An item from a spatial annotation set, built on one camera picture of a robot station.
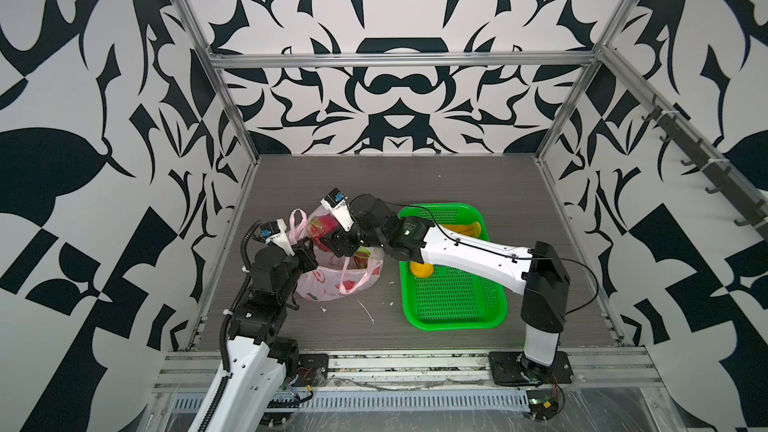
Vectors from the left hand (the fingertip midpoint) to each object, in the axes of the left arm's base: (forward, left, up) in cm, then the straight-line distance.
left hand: (311, 233), depth 76 cm
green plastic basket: (-11, -36, -19) cm, 42 cm away
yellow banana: (+6, -45, -11) cm, 46 cm away
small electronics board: (-36, -55, -21) cm, 68 cm away
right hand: (0, -5, +3) cm, 6 cm away
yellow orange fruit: (-5, -29, -14) cm, 32 cm away
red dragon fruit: (-1, -3, +5) cm, 6 cm away
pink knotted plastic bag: (-10, -6, -4) cm, 13 cm away
